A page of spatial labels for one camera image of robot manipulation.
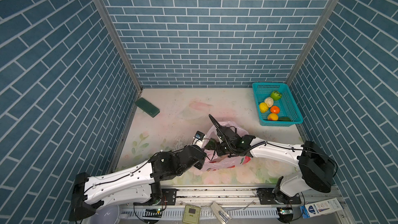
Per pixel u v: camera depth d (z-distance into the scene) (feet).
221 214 2.23
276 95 3.57
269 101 3.47
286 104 3.78
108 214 2.27
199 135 2.00
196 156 1.66
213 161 2.31
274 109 3.43
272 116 3.25
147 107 3.56
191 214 2.23
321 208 2.31
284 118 3.25
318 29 2.89
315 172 1.38
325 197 2.49
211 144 2.43
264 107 3.42
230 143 2.09
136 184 1.49
